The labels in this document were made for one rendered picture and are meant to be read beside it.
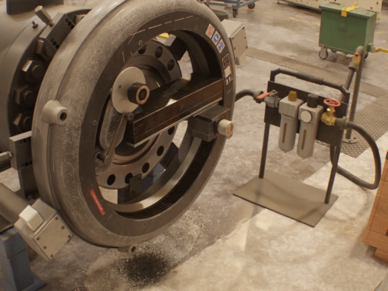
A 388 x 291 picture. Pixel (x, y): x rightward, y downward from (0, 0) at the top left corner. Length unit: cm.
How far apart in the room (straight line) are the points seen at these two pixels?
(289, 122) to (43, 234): 120
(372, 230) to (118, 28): 124
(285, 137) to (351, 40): 256
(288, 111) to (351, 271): 71
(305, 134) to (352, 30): 259
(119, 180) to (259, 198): 87
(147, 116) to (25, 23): 53
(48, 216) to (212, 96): 59
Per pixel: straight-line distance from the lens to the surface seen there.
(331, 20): 443
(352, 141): 277
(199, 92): 128
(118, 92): 104
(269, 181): 220
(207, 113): 130
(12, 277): 156
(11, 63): 133
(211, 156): 147
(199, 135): 131
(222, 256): 172
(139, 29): 106
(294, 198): 210
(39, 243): 110
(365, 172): 246
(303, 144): 193
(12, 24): 148
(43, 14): 104
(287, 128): 194
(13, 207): 119
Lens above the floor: 112
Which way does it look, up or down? 27 degrees down
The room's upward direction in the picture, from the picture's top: 2 degrees clockwise
